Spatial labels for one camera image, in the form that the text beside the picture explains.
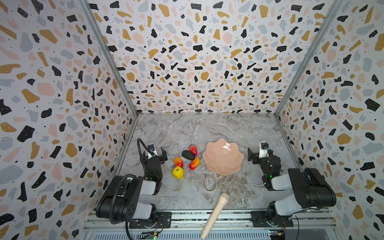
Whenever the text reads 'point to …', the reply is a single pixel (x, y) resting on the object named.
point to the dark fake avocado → (188, 155)
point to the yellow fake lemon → (178, 172)
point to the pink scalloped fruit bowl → (222, 157)
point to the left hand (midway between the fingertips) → (152, 147)
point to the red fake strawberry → (193, 149)
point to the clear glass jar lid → (209, 183)
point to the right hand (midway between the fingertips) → (256, 144)
